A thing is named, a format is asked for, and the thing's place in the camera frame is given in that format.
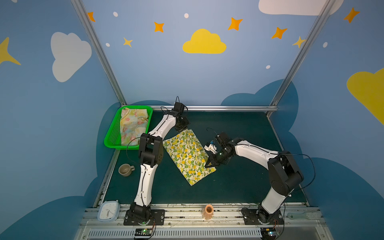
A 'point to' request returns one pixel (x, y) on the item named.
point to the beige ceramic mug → (125, 169)
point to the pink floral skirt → (133, 122)
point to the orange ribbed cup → (208, 211)
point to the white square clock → (109, 211)
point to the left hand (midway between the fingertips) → (189, 125)
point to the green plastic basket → (113, 139)
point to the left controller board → (143, 232)
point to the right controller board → (268, 233)
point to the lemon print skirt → (188, 152)
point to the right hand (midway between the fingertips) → (207, 165)
